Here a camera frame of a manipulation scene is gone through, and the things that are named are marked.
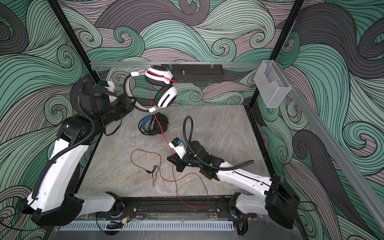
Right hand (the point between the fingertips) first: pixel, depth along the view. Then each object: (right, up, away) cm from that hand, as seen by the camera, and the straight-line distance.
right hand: (168, 158), depth 72 cm
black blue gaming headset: (-16, +15, +34) cm, 40 cm away
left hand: (-11, +29, -12) cm, 33 cm away
